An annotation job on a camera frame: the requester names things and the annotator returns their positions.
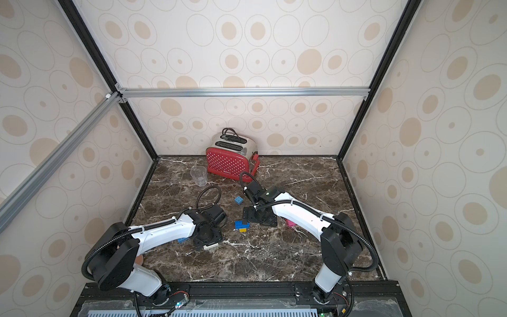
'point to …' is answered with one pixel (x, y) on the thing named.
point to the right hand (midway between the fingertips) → (260, 220)
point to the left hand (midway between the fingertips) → (221, 241)
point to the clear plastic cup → (199, 175)
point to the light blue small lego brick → (239, 200)
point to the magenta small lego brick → (290, 223)
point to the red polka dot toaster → (232, 156)
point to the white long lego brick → (212, 246)
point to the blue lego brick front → (239, 224)
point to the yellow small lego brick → (243, 230)
